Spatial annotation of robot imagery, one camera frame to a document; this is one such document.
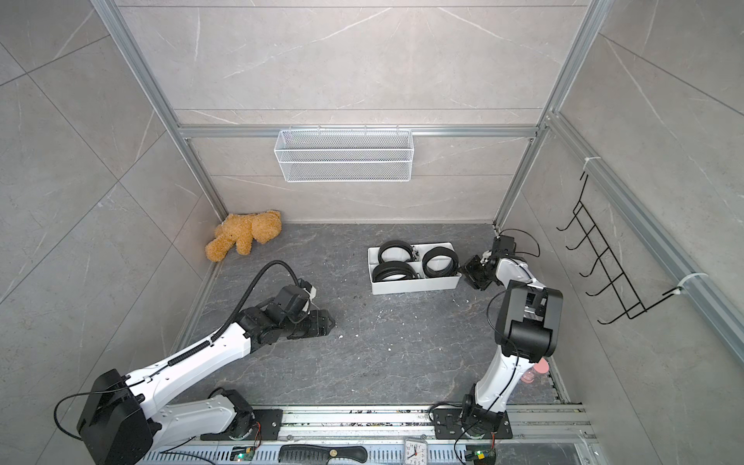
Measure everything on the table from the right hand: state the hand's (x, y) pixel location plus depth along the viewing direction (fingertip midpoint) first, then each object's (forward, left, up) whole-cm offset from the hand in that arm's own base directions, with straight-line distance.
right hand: (464, 272), depth 97 cm
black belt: (+4, +7, +6) cm, 10 cm away
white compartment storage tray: (+2, +18, +1) cm, 18 cm away
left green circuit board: (-49, +65, -7) cm, 82 cm away
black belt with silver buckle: (+8, +17, +2) cm, 19 cm away
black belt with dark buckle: (-1, +25, +5) cm, 25 cm away
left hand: (-20, +43, +5) cm, 48 cm away
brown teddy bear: (+19, +81, +4) cm, 83 cm away
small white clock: (-49, +21, -4) cm, 54 cm away
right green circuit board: (-50, +5, -7) cm, 51 cm away
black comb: (-50, +46, -6) cm, 68 cm away
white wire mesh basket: (+35, +40, +24) cm, 58 cm away
